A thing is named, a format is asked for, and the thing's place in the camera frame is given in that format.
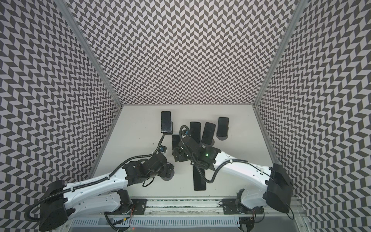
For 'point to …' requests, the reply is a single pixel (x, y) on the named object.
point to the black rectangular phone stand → (169, 133)
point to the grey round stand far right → (221, 138)
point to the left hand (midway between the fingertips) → (166, 166)
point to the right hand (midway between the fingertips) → (180, 155)
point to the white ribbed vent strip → (158, 222)
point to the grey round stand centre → (212, 143)
